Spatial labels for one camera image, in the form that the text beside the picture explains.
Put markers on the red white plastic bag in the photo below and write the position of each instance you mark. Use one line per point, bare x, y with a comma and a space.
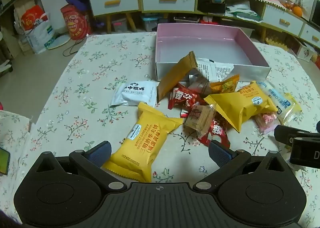
37, 27

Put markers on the white biscuit packet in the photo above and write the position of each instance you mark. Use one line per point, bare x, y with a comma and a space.
135, 94

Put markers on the mustard brown snack packet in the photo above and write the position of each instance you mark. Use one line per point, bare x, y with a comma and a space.
175, 75

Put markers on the clear storage box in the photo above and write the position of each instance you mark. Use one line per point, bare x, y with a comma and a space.
149, 23

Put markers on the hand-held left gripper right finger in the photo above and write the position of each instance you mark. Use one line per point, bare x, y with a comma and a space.
220, 153

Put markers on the clear brown cracker packet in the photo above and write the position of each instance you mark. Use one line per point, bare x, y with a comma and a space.
198, 120

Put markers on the white printed snack packet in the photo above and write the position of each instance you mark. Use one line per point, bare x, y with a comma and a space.
215, 70

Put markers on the black box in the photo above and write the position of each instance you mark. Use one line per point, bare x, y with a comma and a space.
212, 6

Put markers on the yellow wafer snack packet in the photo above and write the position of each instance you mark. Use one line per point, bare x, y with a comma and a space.
240, 107
143, 140

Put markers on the clear pink snack packet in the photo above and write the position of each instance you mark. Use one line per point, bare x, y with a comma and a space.
267, 121

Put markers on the orange snack packet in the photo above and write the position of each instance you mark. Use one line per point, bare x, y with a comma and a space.
225, 85

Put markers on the orange fruit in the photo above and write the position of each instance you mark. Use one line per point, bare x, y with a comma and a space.
297, 10

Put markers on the red printed bag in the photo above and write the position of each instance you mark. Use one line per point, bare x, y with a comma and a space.
75, 22

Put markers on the pink cardboard box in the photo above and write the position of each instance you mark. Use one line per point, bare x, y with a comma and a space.
200, 47

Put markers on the clear yellow blue packet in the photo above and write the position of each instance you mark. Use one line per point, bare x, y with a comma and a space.
282, 102

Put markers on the red snack packet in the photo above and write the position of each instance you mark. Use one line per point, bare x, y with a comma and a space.
182, 97
216, 130

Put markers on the floral tablecloth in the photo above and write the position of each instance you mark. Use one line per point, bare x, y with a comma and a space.
100, 67

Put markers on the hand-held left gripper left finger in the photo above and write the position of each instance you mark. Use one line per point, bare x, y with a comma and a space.
100, 152

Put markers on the white round fan base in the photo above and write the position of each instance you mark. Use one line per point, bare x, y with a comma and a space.
58, 42

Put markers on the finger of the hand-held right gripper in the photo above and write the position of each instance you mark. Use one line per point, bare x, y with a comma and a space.
285, 134

